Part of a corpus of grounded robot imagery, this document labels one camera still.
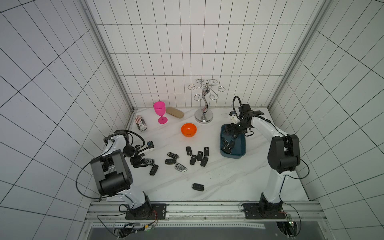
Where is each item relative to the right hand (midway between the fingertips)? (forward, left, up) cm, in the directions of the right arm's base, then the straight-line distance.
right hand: (232, 129), depth 96 cm
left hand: (-24, +55, -3) cm, 60 cm away
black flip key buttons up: (-20, +18, -7) cm, 28 cm away
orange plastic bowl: (+2, +30, -6) cm, 30 cm away
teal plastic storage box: (-9, -5, -10) cm, 14 cm away
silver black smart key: (-25, +33, -7) cm, 42 cm away
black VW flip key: (-14, +28, -7) cm, 32 cm away
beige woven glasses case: (+18, +42, -5) cm, 46 cm away
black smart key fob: (-22, +39, -7) cm, 45 cm away
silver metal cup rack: (+17, +19, -8) cm, 27 cm away
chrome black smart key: (-18, +36, -7) cm, 41 cm away
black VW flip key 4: (-13, +17, -8) cm, 23 cm away
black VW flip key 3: (-17, +21, -8) cm, 28 cm away
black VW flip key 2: (-20, +25, -7) cm, 33 cm away
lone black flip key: (-36, +21, -7) cm, 42 cm away
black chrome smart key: (-23, +52, -7) cm, 57 cm away
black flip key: (-28, +48, -6) cm, 56 cm away
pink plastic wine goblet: (+12, +51, +6) cm, 52 cm away
